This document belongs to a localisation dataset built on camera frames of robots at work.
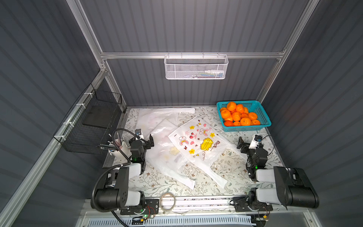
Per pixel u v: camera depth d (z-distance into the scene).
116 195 0.42
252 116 1.08
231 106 1.05
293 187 0.44
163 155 0.92
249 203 0.69
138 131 0.77
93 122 0.75
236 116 1.04
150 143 0.84
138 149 0.68
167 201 0.76
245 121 0.96
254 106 1.13
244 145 0.80
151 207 0.73
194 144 0.95
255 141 0.75
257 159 0.68
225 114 1.04
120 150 0.83
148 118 1.11
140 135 0.77
